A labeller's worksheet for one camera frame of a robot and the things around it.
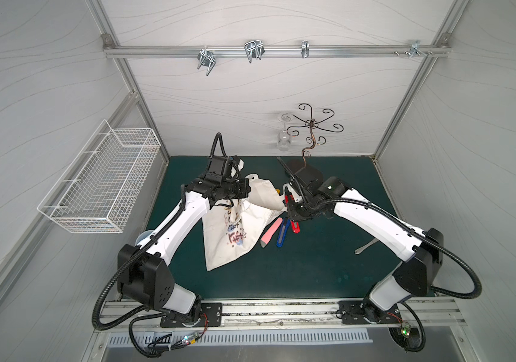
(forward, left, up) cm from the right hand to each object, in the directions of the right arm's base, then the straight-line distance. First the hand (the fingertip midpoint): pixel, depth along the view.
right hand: (291, 213), depth 78 cm
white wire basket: (-1, +60, +14) cm, 62 cm away
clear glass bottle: (+37, +2, +1) cm, 37 cm away
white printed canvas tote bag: (0, +23, -12) cm, 26 cm away
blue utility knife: (0, +3, -17) cm, 17 cm away
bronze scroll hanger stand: (+29, -1, +13) cm, 32 cm away
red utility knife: (-4, -2, -1) cm, 5 cm away
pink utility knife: (0, +8, -17) cm, 19 cm away
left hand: (+7, +14, +4) cm, 17 cm away
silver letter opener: (-4, -29, -19) cm, 34 cm away
